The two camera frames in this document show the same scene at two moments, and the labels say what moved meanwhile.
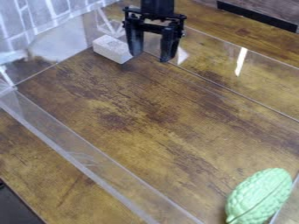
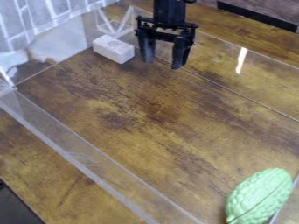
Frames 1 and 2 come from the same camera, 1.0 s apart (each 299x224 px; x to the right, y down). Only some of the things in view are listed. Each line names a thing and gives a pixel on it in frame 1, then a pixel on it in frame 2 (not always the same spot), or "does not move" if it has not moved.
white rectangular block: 112,48 does not move
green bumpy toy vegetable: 256,196 does not move
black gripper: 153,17 -> 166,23
